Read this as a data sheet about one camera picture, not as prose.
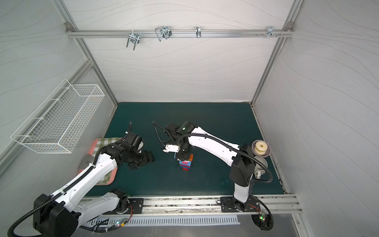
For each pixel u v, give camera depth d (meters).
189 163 0.78
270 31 0.76
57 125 0.68
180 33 0.77
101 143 0.96
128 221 0.70
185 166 0.81
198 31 0.78
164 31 0.77
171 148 0.68
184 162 0.77
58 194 0.40
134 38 0.79
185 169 0.84
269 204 0.76
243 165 0.44
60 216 0.37
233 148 0.46
